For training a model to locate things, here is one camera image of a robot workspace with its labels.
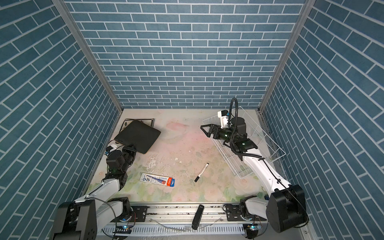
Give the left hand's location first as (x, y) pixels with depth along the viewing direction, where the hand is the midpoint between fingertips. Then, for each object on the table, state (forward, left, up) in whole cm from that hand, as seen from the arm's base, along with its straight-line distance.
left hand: (136, 141), depth 85 cm
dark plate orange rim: (0, -2, -3) cm, 4 cm away
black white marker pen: (-14, -38, -12) cm, 42 cm away
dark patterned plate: (+12, +3, -3) cm, 13 cm away
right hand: (0, -39, +14) cm, 41 cm away
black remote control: (-36, -35, -12) cm, 52 cm away
